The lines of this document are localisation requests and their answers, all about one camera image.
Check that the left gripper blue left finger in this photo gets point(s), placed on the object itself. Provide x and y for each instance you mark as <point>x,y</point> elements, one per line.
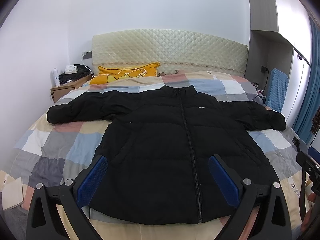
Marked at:
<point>89,179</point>

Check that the blue curtain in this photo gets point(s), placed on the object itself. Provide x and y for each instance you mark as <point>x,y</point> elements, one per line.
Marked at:
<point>306,125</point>

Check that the cream quilted headboard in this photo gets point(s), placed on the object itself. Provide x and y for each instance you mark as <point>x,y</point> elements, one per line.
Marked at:
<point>173,49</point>

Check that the person's right hand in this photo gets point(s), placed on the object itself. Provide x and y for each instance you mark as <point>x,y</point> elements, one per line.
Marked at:
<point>304,225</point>

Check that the open book on floor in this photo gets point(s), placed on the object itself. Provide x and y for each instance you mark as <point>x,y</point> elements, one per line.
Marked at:
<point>12,194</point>

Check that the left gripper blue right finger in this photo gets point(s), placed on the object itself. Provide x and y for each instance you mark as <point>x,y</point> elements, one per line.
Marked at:
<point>226,179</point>

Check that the black puffer jacket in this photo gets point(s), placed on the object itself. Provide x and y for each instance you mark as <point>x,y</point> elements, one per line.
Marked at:
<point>157,145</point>

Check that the yellow pillow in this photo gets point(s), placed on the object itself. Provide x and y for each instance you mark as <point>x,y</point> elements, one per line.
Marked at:
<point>108,75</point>

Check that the wooden nightstand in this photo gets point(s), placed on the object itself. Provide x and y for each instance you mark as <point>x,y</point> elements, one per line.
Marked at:
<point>58,92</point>

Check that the white tissue box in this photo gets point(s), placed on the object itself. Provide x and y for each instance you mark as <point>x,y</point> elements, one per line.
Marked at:
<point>70,69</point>

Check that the black clothes on nightstand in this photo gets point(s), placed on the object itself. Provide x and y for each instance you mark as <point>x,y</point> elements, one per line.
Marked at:
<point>81,72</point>

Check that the grey wardrobe cabinet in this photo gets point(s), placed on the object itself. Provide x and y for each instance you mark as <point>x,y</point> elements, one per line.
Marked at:
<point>268,49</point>

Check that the blue folded mattress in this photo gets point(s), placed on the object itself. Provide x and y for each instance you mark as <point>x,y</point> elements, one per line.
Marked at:
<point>276,92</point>

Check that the white spray bottle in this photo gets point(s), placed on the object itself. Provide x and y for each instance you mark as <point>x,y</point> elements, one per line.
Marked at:
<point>56,77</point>

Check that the black curtain rod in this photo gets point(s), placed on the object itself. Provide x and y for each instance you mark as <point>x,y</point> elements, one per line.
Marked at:
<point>303,54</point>

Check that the grey wall socket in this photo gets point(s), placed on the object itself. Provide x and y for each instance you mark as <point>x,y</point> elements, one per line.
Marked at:
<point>86,55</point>

